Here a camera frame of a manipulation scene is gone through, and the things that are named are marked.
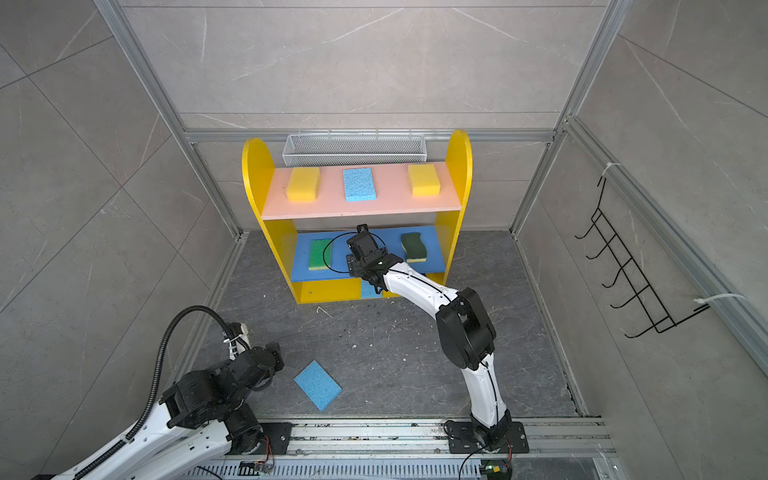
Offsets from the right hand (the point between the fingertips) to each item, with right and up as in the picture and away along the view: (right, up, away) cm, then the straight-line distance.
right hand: (365, 255), depth 94 cm
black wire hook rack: (+64, -4, -26) cm, 69 cm away
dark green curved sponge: (+16, +2, 0) cm, 16 cm away
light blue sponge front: (-12, -36, -13) cm, 40 cm away
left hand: (-23, -23, -19) cm, 38 cm away
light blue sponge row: (+1, -12, +4) cm, 13 cm away
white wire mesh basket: (-3, +36, +4) cm, 36 cm away
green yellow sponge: (-14, 0, -1) cm, 14 cm away
